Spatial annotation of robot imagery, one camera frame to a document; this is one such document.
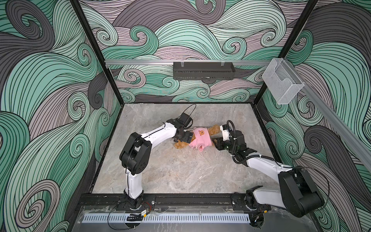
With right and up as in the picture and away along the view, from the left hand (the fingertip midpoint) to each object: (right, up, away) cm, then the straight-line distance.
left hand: (184, 136), depth 92 cm
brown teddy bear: (+18, +5, -2) cm, 18 cm away
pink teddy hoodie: (+11, -2, -1) cm, 12 cm away
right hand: (+19, -1, -4) cm, 19 cm away
